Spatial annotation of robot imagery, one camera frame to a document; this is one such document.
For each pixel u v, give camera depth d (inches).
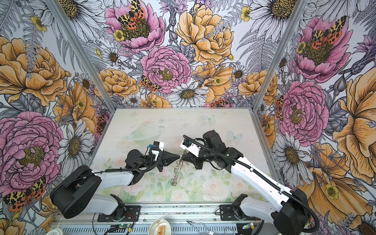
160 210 30.0
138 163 25.7
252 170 18.6
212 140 23.0
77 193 17.2
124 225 28.0
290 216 14.7
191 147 24.3
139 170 26.7
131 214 28.9
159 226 27.5
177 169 27.2
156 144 25.1
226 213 28.8
